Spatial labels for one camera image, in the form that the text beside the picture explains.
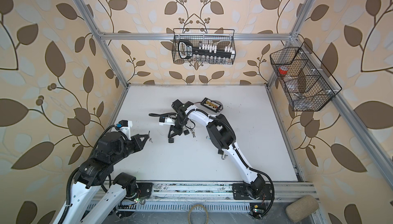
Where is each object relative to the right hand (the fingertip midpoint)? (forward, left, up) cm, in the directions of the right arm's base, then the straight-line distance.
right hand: (170, 135), depth 91 cm
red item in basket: (+25, -67, +28) cm, 76 cm away
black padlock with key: (+3, -9, -1) cm, 10 cm away
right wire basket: (+8, -71, +31) cm, 78 cm away
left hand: (-9, +6, +19) cm, 22 cm away
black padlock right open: (-10, -29, -2) cm, 31 cm away
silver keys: (+3, -13, -3) cm, 14 cm away
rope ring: (-38, -12, 0) cm, 40 cm away
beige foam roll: (-38, -63, 0) cm, 73 cm away
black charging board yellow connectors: (+22, -28, 0) cm, 36 cm away
